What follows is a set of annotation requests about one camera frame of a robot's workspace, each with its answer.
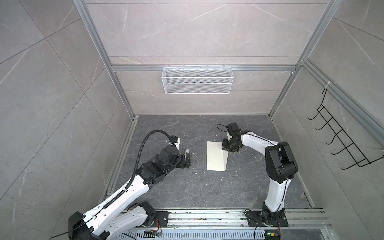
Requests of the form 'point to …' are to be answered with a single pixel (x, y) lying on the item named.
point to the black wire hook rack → (360, 159)
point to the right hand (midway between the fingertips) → (223, 146)
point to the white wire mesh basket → (197, 80)
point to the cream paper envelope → (217, 158)
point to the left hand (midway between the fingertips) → (184, 151)
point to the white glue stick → (187, 150)
